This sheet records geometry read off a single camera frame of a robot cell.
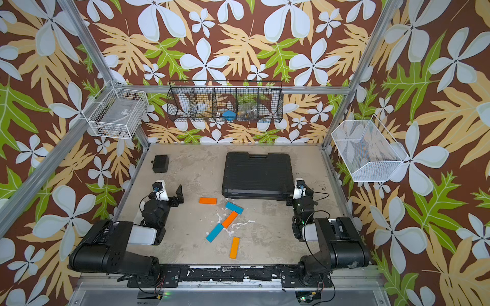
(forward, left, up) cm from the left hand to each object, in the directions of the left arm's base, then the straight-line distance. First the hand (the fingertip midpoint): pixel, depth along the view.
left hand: (171, 184), depth 89 cm
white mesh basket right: (+8, -89, +15) cm, 91 cm away
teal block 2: (-18, -21, -12) cm, 31 cm away
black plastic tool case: (+6, -44, -3) cm, 45 cm away
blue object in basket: (+29, -27, +18) cm, 44 cm away
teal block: (-7, -30, -11) cm, 33 cm away
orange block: (-3, -17, -11) cm, 20 cm away
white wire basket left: (+24, +24, +23) cm, 41 cm away
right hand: (+1, -59, -1) cm, 59 cm away
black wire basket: (+38, -39, +20) cm, 58 cm away
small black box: (+20, +13, -9) cm, 25 cm away
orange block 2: (-13, -28, -10) cm, 33 cm away
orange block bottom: (-25, -31, -11) cm, 41 cm away
